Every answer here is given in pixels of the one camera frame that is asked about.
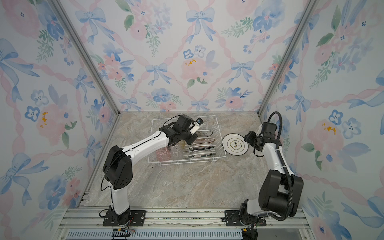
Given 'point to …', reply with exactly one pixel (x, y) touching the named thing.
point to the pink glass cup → (164, 154)
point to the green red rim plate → (200, 147)
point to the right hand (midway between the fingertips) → (249, 137)
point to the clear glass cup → (176, 152)
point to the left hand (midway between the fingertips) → (195, 132)
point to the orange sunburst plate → (204, 140)
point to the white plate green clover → (234, 144)
